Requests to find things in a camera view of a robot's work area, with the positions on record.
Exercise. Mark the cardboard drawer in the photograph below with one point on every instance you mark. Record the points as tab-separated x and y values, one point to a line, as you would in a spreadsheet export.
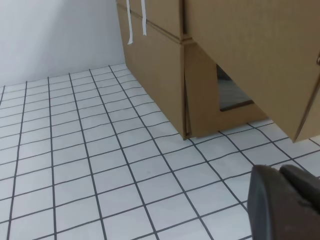
271	50
203	115

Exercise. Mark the white tape strip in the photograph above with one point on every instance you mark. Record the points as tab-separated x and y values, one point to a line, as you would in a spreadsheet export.
144	17
130	41

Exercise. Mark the brown cardboard shoebox cabinet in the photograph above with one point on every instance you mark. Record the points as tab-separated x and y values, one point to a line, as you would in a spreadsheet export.
157	59

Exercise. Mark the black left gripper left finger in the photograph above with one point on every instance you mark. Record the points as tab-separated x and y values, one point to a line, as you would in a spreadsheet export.
275	209

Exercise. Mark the white grid tablecloth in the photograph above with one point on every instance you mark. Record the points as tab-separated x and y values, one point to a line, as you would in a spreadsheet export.
90	156

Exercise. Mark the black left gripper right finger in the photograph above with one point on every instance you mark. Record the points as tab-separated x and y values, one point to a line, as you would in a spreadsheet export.
306	184

